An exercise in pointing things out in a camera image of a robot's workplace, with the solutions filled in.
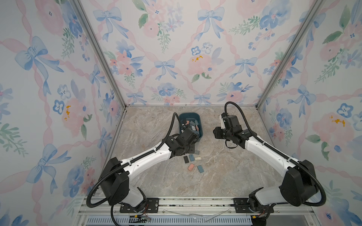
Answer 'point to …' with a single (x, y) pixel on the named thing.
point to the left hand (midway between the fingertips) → (192, 146)
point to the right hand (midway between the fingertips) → (216, 130)
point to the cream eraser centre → (198, 158)
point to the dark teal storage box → (193, 121)
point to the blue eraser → (192, 157)
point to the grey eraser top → (197, 152)
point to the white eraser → (193, 128)
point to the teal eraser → (200, 168)
